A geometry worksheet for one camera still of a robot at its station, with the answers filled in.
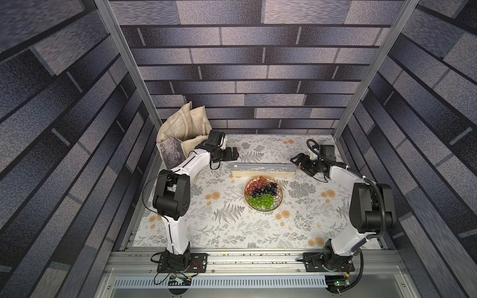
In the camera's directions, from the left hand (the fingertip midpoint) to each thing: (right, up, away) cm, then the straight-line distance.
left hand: (232, 153), depth 95 cm
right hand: (+33, -4, 0) cm, 34 cm away
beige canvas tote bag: (-29, +12, +6) cm, 32 cm away
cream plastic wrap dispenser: (+10, -9, +1) cm, 14 cm away
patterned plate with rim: (+23, -22, -4) cm, 32 cm away
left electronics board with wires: (-22, -49, -24) cm, 59 cm away
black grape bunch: (+19, -18, -4) cm, 26 cm away
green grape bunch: (+17, -23, -6) cm, 29 cm away
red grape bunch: (+15, -15, -2) cm, 21 cm away
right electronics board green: (+42, -50, -25) cm, 70 cm away
